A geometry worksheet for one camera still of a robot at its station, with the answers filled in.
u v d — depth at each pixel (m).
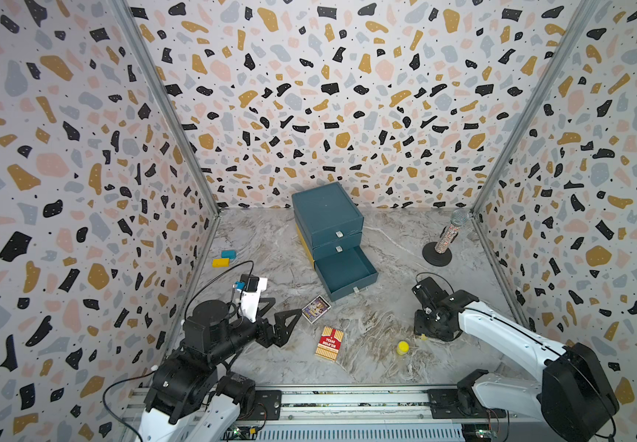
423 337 0.78
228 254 1.07
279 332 0.55
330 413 0.73
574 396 0.40
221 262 1.04
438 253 1.00
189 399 0.42
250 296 0.54
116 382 0.41
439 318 0.61
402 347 0.82
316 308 0.91
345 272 0.95
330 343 0.83
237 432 0.70
